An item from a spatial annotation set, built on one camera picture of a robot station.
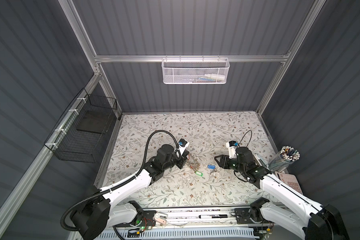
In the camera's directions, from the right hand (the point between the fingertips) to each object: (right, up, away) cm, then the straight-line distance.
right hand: (219, 159), depth 82 cm
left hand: (-17, +4, -3) cm, 18 cm away
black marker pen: (-5, -27, -9) cm, 29 cm away
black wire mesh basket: (-72, +14, -9) cm, 73 cm away
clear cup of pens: (+34, +3, -6) cm, 34 cm away
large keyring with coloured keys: (-14, -4, +3) cm, 15 cm away
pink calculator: (+42, -13, +2) cm, 44 cm away
